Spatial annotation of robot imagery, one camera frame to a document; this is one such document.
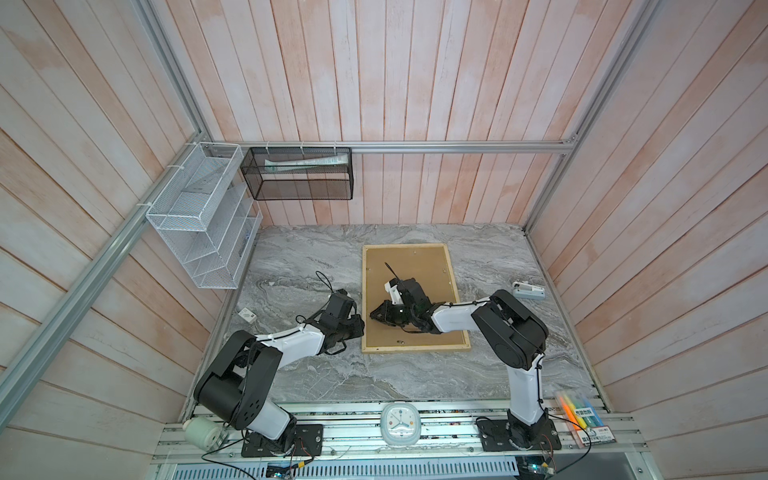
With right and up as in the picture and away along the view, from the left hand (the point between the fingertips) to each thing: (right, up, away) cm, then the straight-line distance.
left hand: (361, 330), depth 92 cm
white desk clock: (+11, -19, -18) cm, 28 cm away
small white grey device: (+56, +11, +8) cm, 58 cm away
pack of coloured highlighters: (+59, -18, -15) cm, 64 cm away
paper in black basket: (-27, +51, -2) cm, 58 cm away
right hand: (+3, +4, +2) cm, 5 cm away
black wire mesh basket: (-23, +53, +12) cm, 59 cm away
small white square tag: (-38, +4, +3) cm, 38 cm away
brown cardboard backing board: (+25, +19, +20) cm, 37 cm away
